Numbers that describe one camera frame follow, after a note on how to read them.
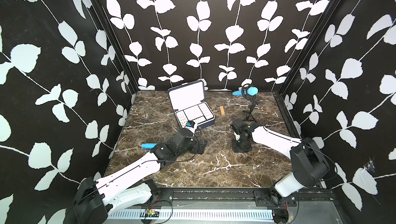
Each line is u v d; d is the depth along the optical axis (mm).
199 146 683
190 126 684
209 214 701
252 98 904
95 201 382
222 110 1076
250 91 856
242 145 749
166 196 743
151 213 713
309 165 446
